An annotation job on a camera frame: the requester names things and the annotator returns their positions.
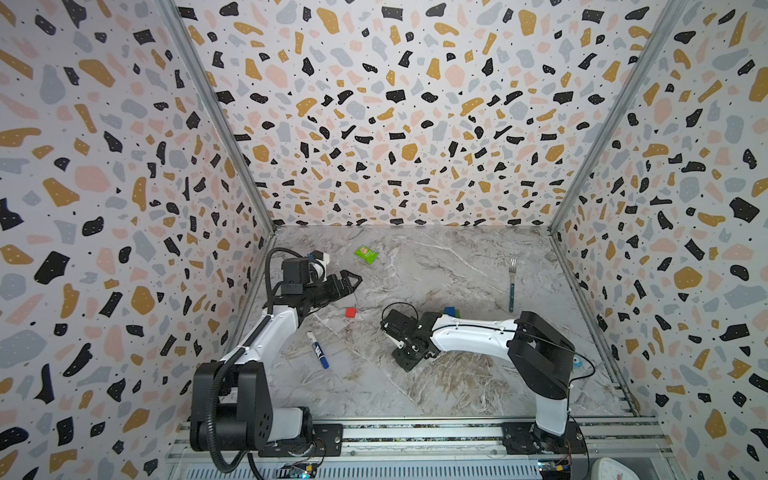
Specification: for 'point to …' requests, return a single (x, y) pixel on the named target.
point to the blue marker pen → (317, 349)
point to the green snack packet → (366, 254)
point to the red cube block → (350, 312)
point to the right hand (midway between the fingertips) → (398, 354)
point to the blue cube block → (450, 310)
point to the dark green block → (458, 313)
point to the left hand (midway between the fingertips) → (351, 280)
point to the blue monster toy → (577, 362)
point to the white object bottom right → (607, 468)
